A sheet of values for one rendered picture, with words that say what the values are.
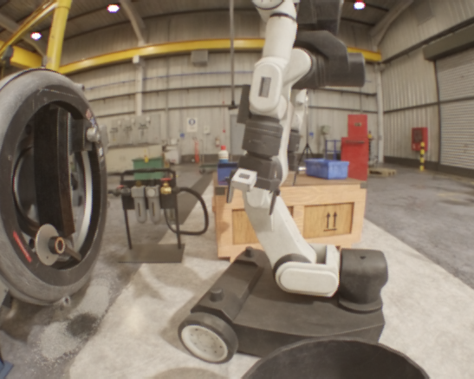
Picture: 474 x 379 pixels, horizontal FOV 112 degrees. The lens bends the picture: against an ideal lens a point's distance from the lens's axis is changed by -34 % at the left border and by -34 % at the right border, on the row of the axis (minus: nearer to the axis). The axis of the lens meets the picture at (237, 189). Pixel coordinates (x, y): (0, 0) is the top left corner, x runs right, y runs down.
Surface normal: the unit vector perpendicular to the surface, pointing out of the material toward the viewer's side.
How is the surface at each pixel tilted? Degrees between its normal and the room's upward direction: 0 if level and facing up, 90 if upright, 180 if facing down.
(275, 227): 90
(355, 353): 87
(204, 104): 90
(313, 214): 90
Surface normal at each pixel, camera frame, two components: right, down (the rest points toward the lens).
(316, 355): -0.02, 0.13
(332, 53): -0.35, 0.17
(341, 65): -0.31, 0.54
